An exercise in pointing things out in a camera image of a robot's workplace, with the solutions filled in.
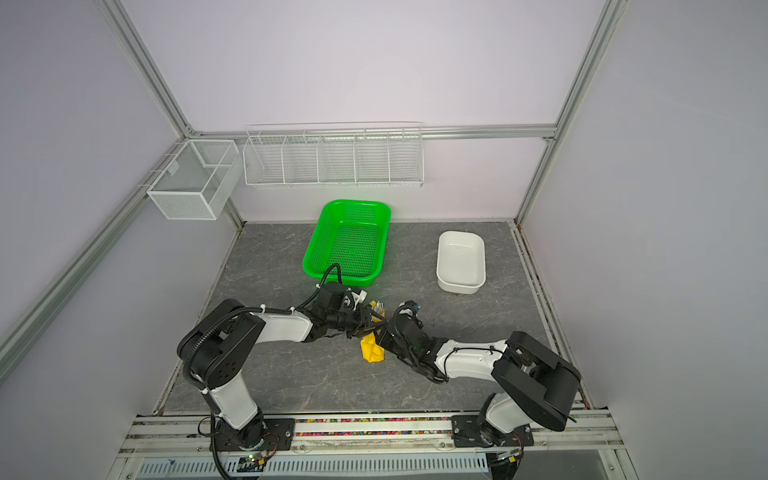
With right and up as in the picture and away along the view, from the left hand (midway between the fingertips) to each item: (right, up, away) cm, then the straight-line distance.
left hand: (385, 328), depth 86 cm
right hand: (-3, -1, -1) cm, 3 cm away
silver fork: (-2, +4, +10) cm, 12 cm away
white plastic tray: (+26, +19, +20) cm, 38 cm away
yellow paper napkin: (-4, -6, -1) cm, 7 cm away
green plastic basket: (-14, +29, +30) cm, 44 cm away
